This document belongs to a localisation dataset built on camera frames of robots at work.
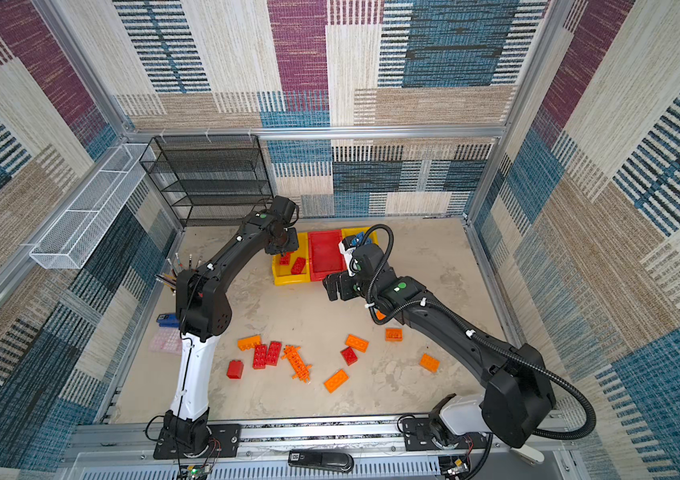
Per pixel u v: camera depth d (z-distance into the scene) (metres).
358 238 1.11
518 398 0.40
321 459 0.66
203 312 0.58
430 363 0.84
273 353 0.87
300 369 0.84
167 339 0.89
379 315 0.59
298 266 1.05
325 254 1.19
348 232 1.09
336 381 0.82
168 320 0.91
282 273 1.04
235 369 0.83
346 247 0.71
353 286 0.69
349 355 0.85
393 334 0.90
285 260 1.05
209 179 1.09
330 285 0.72
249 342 0.88
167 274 1.15
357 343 0.89
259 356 0.85
